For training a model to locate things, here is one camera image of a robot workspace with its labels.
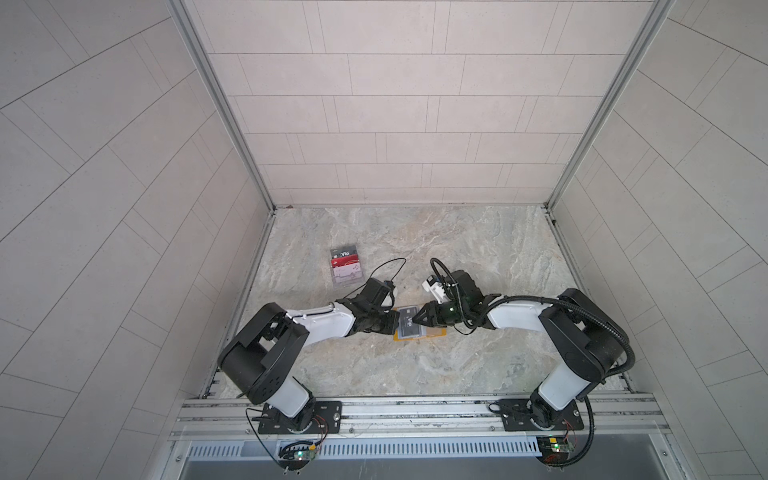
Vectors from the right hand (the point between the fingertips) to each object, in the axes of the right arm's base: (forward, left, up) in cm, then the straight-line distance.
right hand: (415, 324), depth 84 cm
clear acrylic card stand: (+15, +21, 0) cm, 26 cm away
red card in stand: (+21, +21, +4) cm, 30 cm away
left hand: (+2, +3, -3) cm, 4 cm away
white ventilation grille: (-28, +13, -3) cm, 31 cm away
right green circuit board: (-30, -29, -4) cm, 42 cm away
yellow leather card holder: (-3, -4, 0) cm, 5 cm away
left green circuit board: (-28, +29, -1) cm, 41 cm away
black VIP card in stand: (+24, +20, +5) cm, 32 cm away
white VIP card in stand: (+18, +20, +2) cm, 27 cm away
